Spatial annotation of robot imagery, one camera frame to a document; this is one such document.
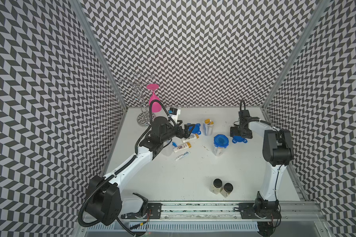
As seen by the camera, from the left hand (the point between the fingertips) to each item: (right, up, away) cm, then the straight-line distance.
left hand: (188, 124), depth 77 cm
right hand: (+35, -9, +25) cm, 44 cm away
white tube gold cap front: (+13, +1, +18) cm, 22 cm away
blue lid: (+6, -5, +29) cm, 30 cm away
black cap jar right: (+19, -32, -5) cm, 37 cm away
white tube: (+15, 0, +17) cm, 23 cm away
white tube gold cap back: (+3, -9, +22) cm, 24 cm away
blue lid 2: (+35, -10, +22) cm, 42 cm away
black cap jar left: (+14, -31, -5) cm, 34 cm away
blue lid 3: (+19, -10, +8) cm, 23 cm away
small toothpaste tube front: (-4, -20, +14) cm, 24 cm away
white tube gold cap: (-2, -15, +18) cm, 23 cm away
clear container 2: (-12, -16, +13) cm, 24 cm away
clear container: (+18, -16, +11) cm, 27 cm away
